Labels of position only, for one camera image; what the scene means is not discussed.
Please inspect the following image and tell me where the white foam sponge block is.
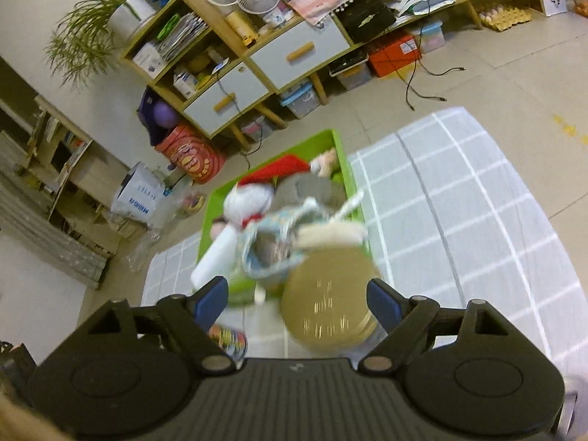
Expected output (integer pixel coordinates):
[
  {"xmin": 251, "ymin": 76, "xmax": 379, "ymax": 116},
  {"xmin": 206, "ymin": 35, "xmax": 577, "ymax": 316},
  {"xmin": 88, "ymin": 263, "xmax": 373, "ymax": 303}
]
[{"xmin": 190, "ymin": 225, "xmax": 238, "ymax": 291}]

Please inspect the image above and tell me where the red santa plush toy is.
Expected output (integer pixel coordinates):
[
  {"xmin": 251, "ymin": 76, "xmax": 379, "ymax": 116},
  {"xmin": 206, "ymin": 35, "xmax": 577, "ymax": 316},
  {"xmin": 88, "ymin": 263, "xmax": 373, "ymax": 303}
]
[{"xmin": 223, "ymin": 154, "xmax": 328, "ymax": 229}]

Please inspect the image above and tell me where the white cotton glove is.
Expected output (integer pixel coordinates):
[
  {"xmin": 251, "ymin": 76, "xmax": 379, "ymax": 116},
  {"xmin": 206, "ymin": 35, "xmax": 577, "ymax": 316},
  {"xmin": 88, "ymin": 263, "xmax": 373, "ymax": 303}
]
[{"xmin": 329, "ymin": 190, "xmax": 364, "ymax": 222}]

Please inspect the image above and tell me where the grey green plush toy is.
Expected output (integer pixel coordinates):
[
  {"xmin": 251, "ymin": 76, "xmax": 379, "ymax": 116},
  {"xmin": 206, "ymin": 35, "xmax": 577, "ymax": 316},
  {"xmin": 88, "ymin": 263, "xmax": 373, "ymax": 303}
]
[{"xmin": 270, "ymin": 172, "xmax": 347, "ymax": 212}]

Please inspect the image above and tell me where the pink plush toy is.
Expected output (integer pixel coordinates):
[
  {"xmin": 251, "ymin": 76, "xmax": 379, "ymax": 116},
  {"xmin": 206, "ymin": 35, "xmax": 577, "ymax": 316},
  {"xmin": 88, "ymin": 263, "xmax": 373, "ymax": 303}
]
[{"xmin": 317, "ymin": 147, "xmax": 340, "ymax": 177}]

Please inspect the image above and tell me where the black printed drink can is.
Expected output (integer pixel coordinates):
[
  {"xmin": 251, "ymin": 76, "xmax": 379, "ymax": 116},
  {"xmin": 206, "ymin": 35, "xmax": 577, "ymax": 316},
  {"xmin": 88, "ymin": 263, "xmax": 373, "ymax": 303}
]
[{"xmin": 208, "ymin": 323, "xmax": 248, "ymax": 363}]

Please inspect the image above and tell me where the gold lid glass jar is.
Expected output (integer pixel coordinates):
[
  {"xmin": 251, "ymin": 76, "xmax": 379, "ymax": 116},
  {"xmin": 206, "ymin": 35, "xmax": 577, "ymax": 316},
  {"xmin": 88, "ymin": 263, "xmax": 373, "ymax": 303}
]
[{"xmin": 281, "ymin": 247, "xmax": 380, "ymax": 354}]

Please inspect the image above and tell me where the green cookie tin tray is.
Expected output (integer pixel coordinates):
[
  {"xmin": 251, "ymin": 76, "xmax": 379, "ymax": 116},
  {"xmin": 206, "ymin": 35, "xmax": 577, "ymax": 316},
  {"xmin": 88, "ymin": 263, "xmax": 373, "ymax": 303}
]
[{"xmin": 196, "ymin": 128, "xmax": 374, "ymax": 307}]

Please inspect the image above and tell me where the grey checkered table cloth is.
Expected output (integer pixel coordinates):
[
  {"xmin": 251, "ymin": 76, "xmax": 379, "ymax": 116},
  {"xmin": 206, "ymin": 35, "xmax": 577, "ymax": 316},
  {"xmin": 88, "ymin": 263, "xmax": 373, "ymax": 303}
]
[{"xmin": 139, "ymin": 105, "xmax": 588, "ymax": 380}]

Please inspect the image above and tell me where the white cardboard box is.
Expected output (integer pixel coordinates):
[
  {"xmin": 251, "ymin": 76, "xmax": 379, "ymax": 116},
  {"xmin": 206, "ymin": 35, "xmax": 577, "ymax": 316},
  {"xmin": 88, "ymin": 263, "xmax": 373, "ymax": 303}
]
[{"xmin": 111, "ymin": 162, "xmax": 165, "ymax": 224}]

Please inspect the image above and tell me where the red printed snack bucket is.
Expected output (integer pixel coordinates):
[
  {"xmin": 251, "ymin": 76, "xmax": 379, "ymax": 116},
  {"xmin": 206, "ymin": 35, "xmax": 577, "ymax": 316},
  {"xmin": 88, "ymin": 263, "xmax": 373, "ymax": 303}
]
[{"xmin": 154, "ymin": 122, "xmax": 226, "ymax": 185}]

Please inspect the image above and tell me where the purple ball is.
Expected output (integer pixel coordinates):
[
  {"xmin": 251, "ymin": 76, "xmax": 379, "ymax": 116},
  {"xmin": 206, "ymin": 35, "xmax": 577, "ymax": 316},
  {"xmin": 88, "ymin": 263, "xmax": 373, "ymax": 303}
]
[{"xmin": 153, "ymin": 101, "xmax": 180, "ymax": 129}]

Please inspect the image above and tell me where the wooden bookshelf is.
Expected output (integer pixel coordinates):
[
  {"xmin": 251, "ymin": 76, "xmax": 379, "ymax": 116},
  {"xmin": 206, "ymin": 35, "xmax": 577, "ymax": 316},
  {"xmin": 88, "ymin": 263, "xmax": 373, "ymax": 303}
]
[{"xmin": 1, "ymin": 96, "xmax": 128, "ymax": 258}]

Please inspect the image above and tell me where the clear blue lid bin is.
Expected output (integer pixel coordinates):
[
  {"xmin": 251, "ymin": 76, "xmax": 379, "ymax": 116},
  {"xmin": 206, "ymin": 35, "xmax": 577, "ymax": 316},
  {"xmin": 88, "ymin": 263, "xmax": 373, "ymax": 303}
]
[{"xmin": 280, "ymin": 81, "xmax": 320, "ymax": 119}]

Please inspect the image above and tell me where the wooden cabinet with drawers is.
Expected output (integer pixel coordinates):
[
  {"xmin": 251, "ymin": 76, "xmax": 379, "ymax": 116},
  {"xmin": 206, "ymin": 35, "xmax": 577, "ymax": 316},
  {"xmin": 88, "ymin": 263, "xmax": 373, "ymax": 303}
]
[{"xmin": 121, "ymin": 0, "xmax": 354, "ymax": 149}]

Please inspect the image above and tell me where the orange red box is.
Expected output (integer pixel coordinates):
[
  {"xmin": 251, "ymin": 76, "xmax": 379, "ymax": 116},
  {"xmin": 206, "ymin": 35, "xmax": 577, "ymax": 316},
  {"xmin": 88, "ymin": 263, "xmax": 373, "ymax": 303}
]
[{"xmin": 366, "ymin": 32, "xmax": 422, "ymax": 78}]

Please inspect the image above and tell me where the stack of papers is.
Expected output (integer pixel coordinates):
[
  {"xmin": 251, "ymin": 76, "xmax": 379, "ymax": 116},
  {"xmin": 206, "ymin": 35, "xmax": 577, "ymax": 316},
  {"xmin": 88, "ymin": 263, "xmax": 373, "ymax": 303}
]
[{"xmin": 157, "ymin": 13, "xmax": 208, "ymax": 61}]

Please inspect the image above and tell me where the black bag on shelf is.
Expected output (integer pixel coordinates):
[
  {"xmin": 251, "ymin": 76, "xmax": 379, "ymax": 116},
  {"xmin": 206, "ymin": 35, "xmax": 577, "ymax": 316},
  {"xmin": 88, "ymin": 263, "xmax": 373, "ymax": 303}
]
[{"xmin": 338, "ymin": 0, "xmax": 396, "ymax": 43}]

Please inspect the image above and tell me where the potted green plant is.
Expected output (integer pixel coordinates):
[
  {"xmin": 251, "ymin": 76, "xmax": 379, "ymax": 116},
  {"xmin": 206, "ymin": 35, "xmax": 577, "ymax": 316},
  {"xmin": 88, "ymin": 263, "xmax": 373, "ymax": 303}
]
[{"xmin": 45, "ymin": 0, "xmax": 130, "ymax": 89}]

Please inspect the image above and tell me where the egg carton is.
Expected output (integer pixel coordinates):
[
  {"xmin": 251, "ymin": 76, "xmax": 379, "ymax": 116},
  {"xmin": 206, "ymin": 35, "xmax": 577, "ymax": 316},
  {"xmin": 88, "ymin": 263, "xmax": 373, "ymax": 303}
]
[{"xmin": 476, "ymin": 3, "xmax": 532, "ymax": 32}]

